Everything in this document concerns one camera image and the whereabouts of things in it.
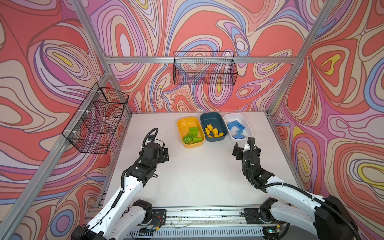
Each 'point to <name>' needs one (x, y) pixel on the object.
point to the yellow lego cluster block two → (221, 134)
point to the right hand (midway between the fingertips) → (244, 146)
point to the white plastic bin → (237, 127)
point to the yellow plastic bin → (184, 123)
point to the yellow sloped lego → (207, 131)
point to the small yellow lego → (210, 136)
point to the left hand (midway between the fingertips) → (159, 149)
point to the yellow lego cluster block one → (215, 131)
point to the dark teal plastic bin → (216, 120)
